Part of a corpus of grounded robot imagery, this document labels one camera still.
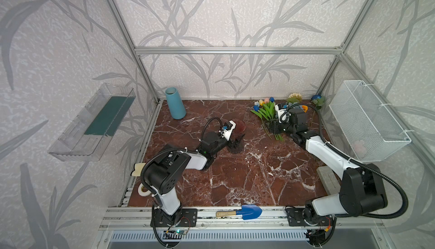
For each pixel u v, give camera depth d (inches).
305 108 42.8
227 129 29.1
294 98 44.8
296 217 28.8
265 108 43.9
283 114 29.9
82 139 25.3
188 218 28.6
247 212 30.0
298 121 26.2
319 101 45.5
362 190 16.8
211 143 27.2
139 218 29.7
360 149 28.8
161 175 18.7
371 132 24.8
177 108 41.0
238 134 32.1
